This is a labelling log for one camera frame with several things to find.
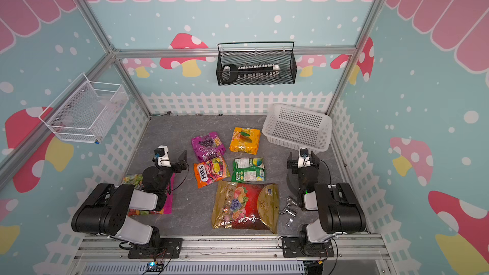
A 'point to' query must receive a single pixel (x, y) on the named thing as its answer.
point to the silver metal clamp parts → (290, 211)
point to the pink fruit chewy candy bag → (137, 179)
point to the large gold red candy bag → (246, 205)
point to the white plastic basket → (297, 127)
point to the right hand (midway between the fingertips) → (302, 151)
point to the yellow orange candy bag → (245, 140)
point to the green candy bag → (248, 170)
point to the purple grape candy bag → (208, 147)
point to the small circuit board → (154, 267)
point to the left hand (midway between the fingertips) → (178, 152)
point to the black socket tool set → (231, 72)
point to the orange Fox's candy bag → (211, 171)
